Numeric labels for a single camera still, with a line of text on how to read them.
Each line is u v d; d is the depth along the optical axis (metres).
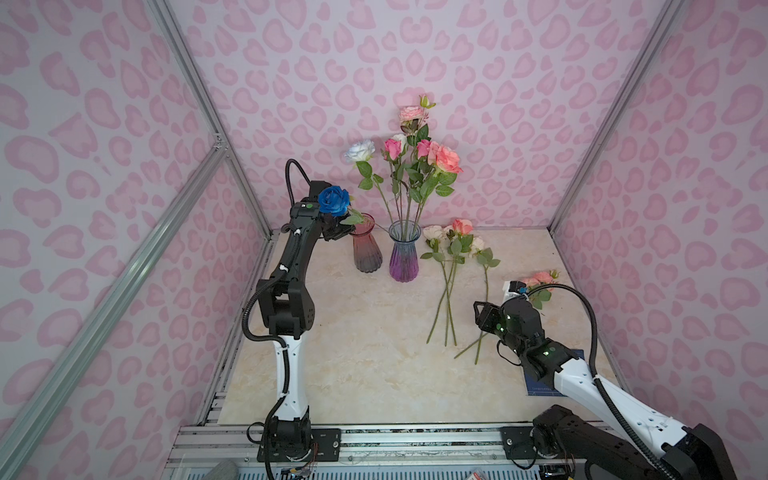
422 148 0.82
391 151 0.81
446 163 0.73
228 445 0.75
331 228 0.82
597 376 0.51
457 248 1.09
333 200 0.68
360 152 0.78
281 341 0.60
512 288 0.73
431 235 1.14
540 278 0.98
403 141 0.85
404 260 1.01
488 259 1.10
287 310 0.59
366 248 0.98
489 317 0.72
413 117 0.82
